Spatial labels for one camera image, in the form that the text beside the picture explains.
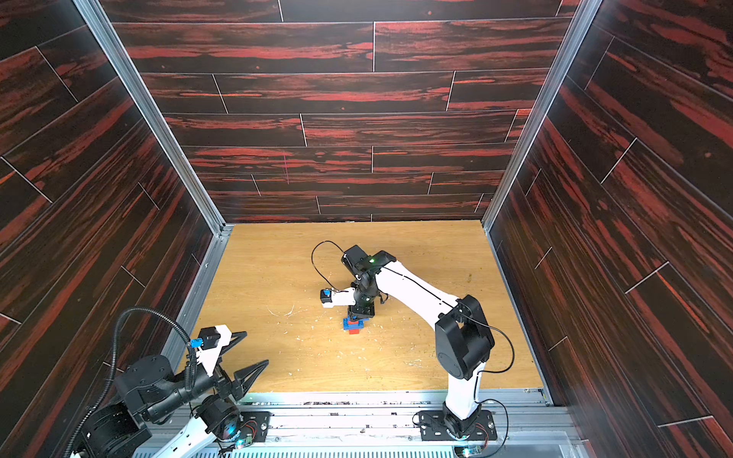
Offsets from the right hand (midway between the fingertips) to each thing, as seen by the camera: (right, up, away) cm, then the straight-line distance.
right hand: (361, 305), depth 86 cm
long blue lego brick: (-5, -7, 0) cm, 8 cm away
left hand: (-23, -5, -25) cm, 34 cm away
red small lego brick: (-2, -9, +4) cm, 10 cm away
